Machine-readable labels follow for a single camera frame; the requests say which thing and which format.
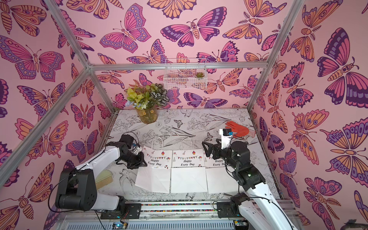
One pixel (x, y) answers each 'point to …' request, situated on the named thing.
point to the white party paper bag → (220, 179)
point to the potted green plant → (146, 98)
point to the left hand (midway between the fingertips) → (147, 163)
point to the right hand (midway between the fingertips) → (211, 140)
